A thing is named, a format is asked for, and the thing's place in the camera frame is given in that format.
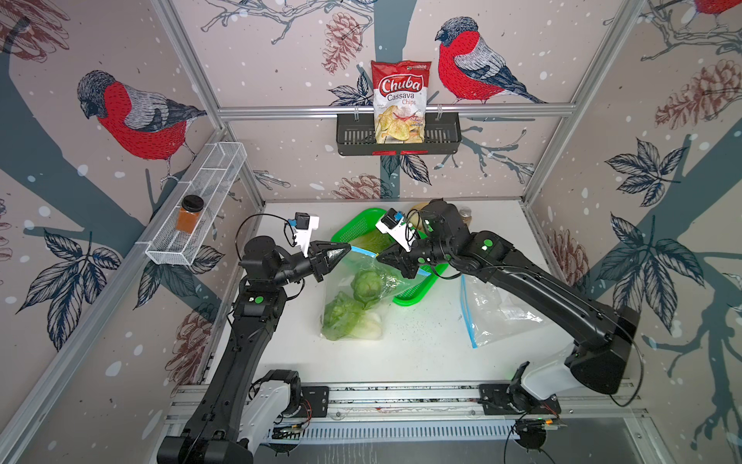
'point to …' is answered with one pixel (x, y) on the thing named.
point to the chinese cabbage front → (344, 316)
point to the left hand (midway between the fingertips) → (351, 245)
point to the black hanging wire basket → (356, 135)
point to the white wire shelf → (214, 179)
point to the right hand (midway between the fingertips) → (379, 255)
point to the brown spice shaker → (466, 216)
